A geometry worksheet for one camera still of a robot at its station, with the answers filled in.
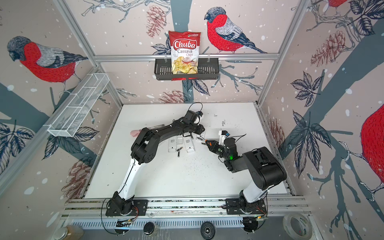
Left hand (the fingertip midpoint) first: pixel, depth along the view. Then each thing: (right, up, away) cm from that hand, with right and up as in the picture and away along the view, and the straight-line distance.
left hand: (203, 129), depth 100 cm
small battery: (-16, -12, -5) cm, 21 cm away
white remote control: (-2, -6, -1) cm, 7 cm away
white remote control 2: (-21, -10, -4) cm, 23 cm away
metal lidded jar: (-58, -39, -40) cm, 81 cm away
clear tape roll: (+44, -44, -30) cm, 69 cm away
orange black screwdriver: (+4, -8, -13) cm, 16 cm away
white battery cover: (-16, -7, -2) cm, 18 cm away
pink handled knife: (-47, -3, 0) cm, 47 cm away
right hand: (0, -9, -10) cm, 13 cm away
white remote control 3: (-9, -10, -5) cm, 14 cm away
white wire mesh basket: (-68, +12, -25) cm, 74 cm away
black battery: (-16, -16, -8) cm, 24 cm away
